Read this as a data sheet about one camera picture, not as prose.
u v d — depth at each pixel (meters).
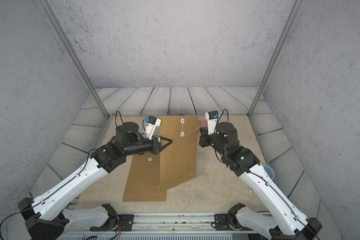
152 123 0.58
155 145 0.56
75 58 0.88
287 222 0.37
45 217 0.38
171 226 0.72
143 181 0.87
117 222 0.72
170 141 0.64
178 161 0.67
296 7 0.70
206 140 0.59
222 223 0.72
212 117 0.56
